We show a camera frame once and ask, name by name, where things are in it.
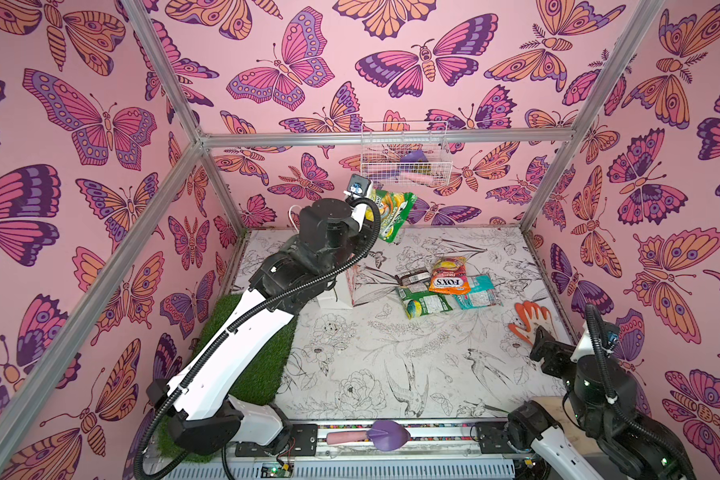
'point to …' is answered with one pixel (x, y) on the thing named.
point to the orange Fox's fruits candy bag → (450, 276)
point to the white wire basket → (384, 143)
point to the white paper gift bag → (329, 300)
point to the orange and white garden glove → (533, 316)
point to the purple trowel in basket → (415, 166)
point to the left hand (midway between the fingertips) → (364, 207)
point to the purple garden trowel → (386, 435)
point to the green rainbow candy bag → (418, 304)
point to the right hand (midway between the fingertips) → (561, 331)
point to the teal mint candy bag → (482, 292)
